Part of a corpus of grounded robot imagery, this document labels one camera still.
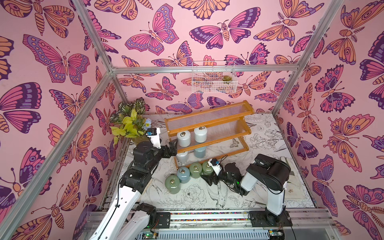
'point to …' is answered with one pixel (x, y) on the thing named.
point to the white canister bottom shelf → (182, 156)
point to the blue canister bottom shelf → (200, 152)
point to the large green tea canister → (172, 184)
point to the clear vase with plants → (132, 123)
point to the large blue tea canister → (183, 174)
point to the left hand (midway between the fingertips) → (170, 138)
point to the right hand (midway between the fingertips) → (206, 168)
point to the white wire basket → (214, 77)
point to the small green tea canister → (207, 170)
